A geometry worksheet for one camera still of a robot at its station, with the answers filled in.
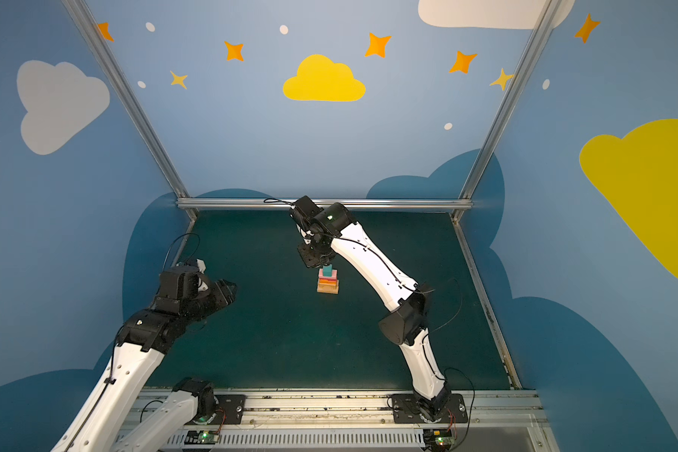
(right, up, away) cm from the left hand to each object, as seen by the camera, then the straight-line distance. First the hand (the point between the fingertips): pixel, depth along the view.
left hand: (235, 288), depth 75 cm
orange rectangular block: (+24, -2, +21) cm, 32 cm away
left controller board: (-7, -37, -4) cm, 38 cm away
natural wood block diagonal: (+24, -4, +23) cm, 33 cm away
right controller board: (+54, -39, -4) cm, 67 cm away
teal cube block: (+24, +3, +17) cm, 30 cm away
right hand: (+22, +9, +4) cm, 24 cm away
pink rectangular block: (+26, 0, +18) cm, 31 cm away
